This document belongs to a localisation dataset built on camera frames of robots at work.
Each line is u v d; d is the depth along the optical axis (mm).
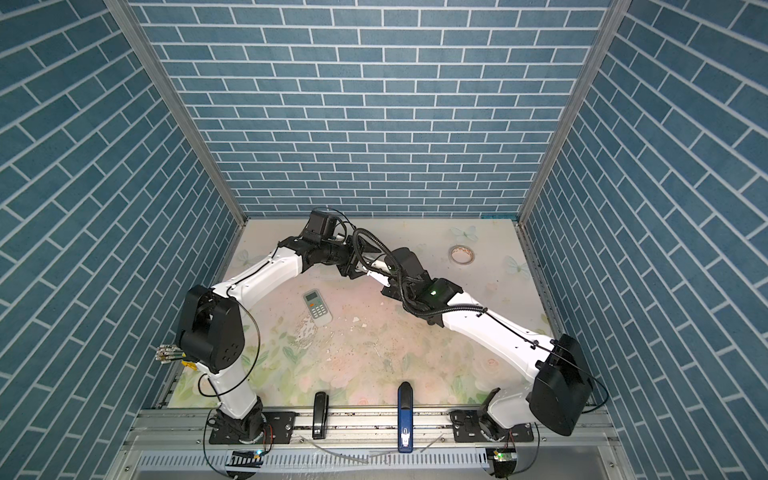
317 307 938
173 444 718
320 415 727
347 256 770
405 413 747
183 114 889
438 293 552
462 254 1098
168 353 693
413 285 571
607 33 736
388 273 659
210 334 479
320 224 706
